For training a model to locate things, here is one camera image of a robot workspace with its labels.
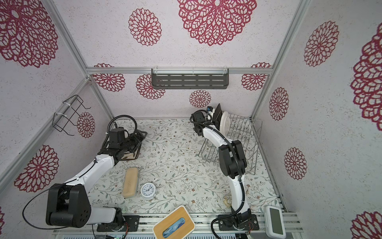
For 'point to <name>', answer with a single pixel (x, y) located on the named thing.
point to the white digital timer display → (274, 225)
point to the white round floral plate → (225, 123)
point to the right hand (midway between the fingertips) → (215, 120)
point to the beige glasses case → (130, 182)
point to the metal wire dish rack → (245, 130)
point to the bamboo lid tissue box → (178, 224)
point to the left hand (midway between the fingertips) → (144, 139)
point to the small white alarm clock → (148, 190)
